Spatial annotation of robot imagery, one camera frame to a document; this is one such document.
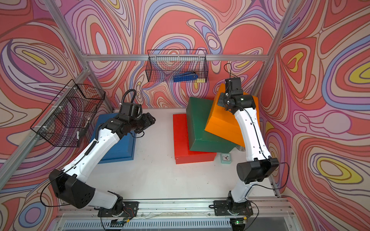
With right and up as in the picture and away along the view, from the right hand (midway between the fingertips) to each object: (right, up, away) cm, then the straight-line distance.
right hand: (224, 104), depth 77 cm
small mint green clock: (+5, -33, +13) cm, 36 cm away
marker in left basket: (-76, -17, -4) cm, 78 cm away
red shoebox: (-23, -29, +10) cm, 39 cm away
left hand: (-38, -9, +2) cm, 39 cm away
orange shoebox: (-3, -10, -8) cm, 13 cm away
